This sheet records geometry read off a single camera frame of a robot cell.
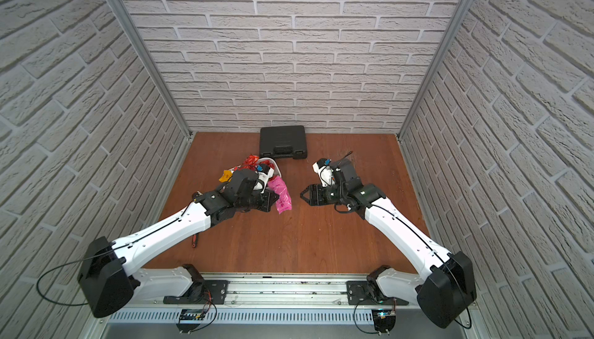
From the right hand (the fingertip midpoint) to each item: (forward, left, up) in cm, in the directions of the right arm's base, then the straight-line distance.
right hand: (310, 194), depth 77 cm
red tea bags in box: (+23, +25, -9) cm, 35 cm away
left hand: (+1, +10, -1) cm, 10 cm away
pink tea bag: (-1, +9, -3) cm, 10 cm away
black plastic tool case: (+42, +11, -18) cm, 47 cm away
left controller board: (-30, +41, -21) cm, 55 cm away
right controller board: (-35, -21, -20) cm, 45 cm away
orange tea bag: (+15, +33, -9) cm, 38 cm away
